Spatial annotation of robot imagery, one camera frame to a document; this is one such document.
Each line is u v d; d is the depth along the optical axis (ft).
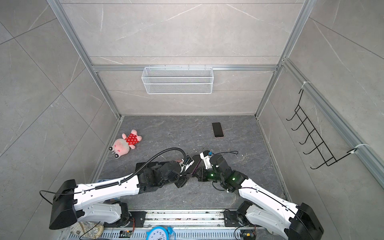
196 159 2.39
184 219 2.45
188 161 2.05
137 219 2.40
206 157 2.33
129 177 1.63
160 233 2.24
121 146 3.07
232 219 2.41
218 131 3.66
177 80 3.29
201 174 2.31
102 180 2.68
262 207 1.59
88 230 2.01
